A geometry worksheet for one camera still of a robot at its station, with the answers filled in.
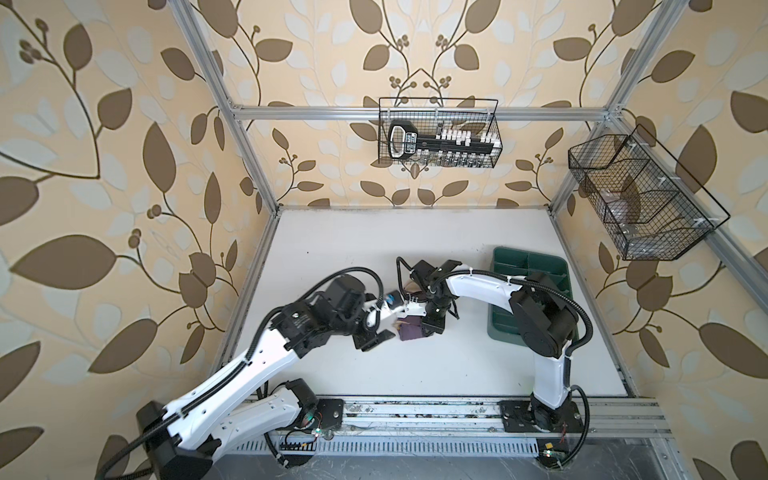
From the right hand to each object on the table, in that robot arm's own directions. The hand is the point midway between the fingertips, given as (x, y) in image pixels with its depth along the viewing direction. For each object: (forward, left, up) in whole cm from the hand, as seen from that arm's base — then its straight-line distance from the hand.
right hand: (428, 331), depth 88 cm
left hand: (-4, +11, +19) cm, 23 cm away
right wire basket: (+16, -54, +34) cm, 66 cm away
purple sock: (0, +5, +3) cm, 5 cm away
